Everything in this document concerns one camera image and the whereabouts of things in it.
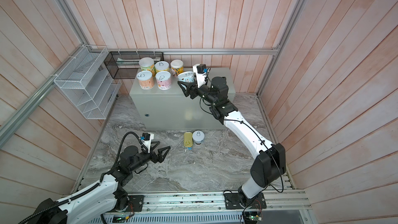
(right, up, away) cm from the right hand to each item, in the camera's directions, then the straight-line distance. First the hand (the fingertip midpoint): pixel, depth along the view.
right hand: (183, 79), depth 69 cm
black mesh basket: (-43, +17, +35) cm, 58 cm away
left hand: (-11, -34, +11) cm, 37 cm away
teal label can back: (+7, -30, +22) cm, 38 cm away
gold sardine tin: (+1, -32, +24) cm, 40 cm away
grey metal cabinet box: (-7, -14, +14) cm, 21 cm away
